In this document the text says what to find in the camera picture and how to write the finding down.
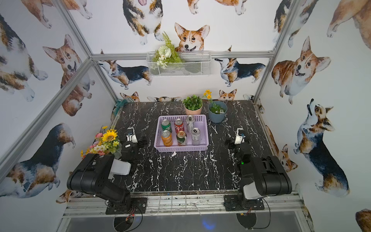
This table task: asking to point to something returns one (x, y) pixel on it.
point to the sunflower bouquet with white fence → (106, 142)
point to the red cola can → (178, 124)
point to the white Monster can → (190, 119)
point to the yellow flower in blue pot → (217, 109)
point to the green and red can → (181, 138)
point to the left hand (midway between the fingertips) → (134, 130)
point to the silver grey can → (195, 132)
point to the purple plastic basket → (200, 122)
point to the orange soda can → (166, 137)
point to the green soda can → (165, 125)
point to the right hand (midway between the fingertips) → (239, 131)
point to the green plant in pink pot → (192, 105)
